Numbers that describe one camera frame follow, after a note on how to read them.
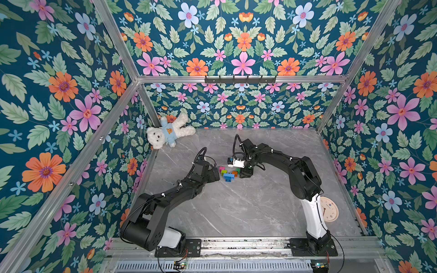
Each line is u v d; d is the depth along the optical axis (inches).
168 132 42.4
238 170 34.1
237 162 34.0
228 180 37.3
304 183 21.9
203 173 28.0
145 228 16.8
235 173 37.4
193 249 28.9
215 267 30.2
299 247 28.9
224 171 37.7
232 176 36.9
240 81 36.7
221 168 38.5
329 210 32.3
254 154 28.5
